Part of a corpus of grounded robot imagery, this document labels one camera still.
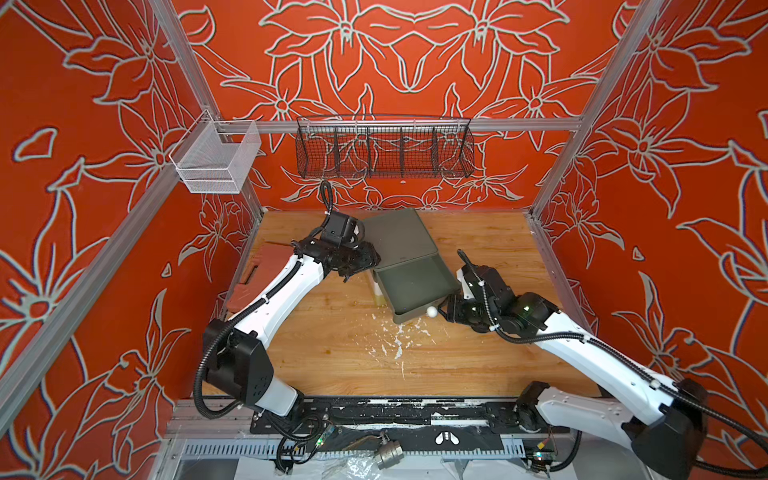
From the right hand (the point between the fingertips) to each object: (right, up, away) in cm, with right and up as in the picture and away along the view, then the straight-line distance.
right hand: (440, 306), depth 75 cm
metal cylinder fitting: (-13, -31, -10) cm, 35 cm away
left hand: (-17, +12, +6) cm, 22 cm away
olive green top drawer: (-7, +4, +5) cm, 10 cm away
